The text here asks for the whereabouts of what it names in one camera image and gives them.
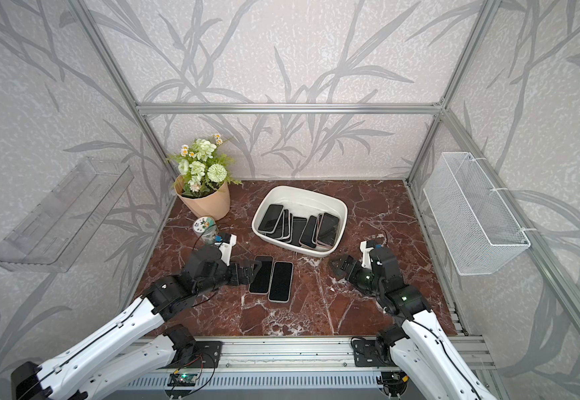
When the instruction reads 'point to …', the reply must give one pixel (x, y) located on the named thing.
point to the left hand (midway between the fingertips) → (252, 266)
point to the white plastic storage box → (302, 203)
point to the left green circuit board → (182, 379)
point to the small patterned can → (206, 228)
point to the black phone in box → (270, 220)
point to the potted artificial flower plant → (203, 179)
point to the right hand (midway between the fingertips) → (335, 267)
